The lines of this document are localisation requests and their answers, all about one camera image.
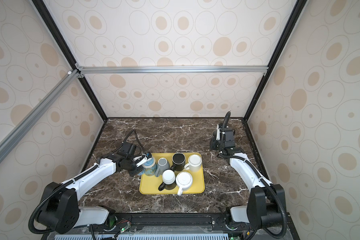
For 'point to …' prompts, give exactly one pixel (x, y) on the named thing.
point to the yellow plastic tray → (165, 155)
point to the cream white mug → (194, 163)
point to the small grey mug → (163, 164)
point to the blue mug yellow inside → (149, 168)
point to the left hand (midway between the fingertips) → (142, 164)
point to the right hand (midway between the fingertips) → (214, 139)
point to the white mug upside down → (183, 181)
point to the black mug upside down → (178, 160)
